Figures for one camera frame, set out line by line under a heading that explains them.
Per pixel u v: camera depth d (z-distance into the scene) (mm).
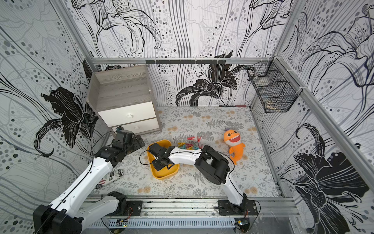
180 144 962
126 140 604
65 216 388
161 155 683
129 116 838
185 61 932
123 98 848
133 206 731
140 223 700
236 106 1223
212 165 516
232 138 905
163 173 808
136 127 952
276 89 879
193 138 1001
